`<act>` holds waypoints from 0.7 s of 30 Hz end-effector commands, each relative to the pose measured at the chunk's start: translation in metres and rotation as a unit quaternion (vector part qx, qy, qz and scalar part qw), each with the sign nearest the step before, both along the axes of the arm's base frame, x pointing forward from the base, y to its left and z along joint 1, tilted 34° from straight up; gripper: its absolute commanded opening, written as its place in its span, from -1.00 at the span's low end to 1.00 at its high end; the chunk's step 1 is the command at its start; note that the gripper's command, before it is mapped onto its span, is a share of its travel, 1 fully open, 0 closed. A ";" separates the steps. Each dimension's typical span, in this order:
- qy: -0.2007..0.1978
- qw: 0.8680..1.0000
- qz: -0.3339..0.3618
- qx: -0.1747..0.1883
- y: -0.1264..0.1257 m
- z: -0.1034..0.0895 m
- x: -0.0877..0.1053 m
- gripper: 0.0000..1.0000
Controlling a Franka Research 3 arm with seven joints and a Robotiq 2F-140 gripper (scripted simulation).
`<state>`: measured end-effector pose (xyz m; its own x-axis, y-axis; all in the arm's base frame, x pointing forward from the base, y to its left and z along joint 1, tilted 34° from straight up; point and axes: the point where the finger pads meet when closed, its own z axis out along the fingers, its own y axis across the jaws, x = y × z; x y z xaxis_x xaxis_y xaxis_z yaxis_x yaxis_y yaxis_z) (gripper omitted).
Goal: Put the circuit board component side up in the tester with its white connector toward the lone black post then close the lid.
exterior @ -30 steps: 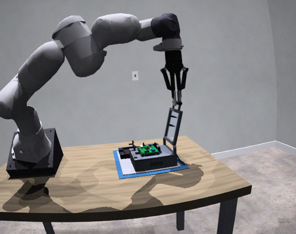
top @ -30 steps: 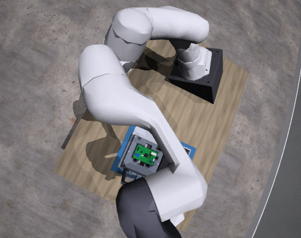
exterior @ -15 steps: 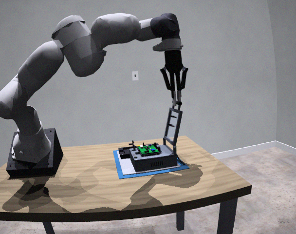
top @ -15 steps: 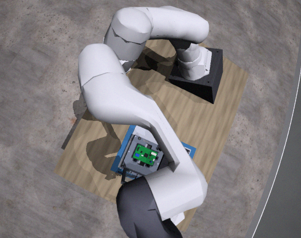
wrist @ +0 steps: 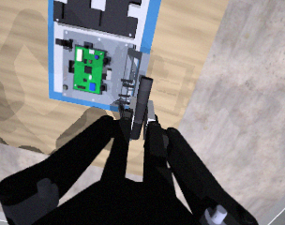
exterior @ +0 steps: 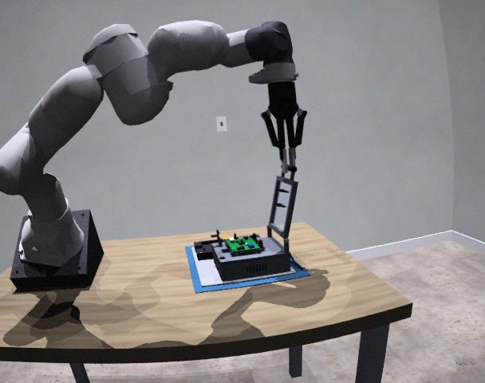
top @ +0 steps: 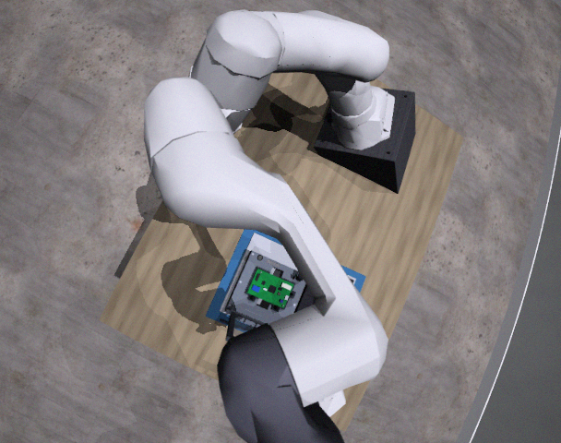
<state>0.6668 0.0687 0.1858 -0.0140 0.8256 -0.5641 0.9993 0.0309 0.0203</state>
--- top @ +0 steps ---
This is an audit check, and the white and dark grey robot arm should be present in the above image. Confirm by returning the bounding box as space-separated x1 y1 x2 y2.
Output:
144 9 395 443

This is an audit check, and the green circuit board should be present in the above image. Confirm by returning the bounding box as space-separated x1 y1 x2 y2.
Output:
247 269 294 308

